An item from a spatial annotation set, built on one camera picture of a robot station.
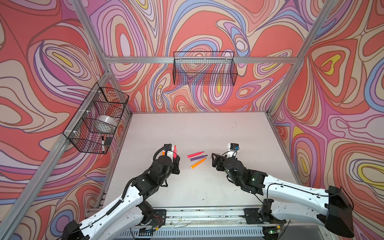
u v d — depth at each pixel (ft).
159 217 2.39
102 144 2.36
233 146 2.15
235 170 1.78
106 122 2.30
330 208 1.34
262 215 2.20
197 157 3.08
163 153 2.16
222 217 2.46
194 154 3.15
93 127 2.36
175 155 2.41
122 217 1.89
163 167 1.82
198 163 2.99
